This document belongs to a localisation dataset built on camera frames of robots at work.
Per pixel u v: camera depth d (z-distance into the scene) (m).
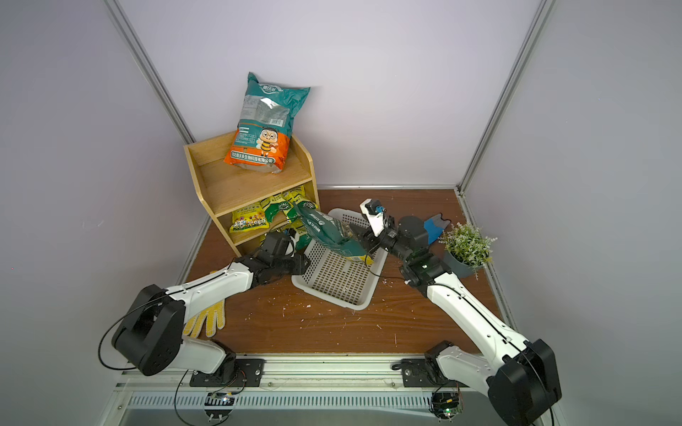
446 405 0.69
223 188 0.78
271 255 0.68
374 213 0.61
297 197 0.90
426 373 0.69
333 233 0.72
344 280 0.92
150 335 0.43
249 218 0.85
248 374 0.73
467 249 0.79
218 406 0.72
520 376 0.37
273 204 0.87
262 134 0.76
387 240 0.62
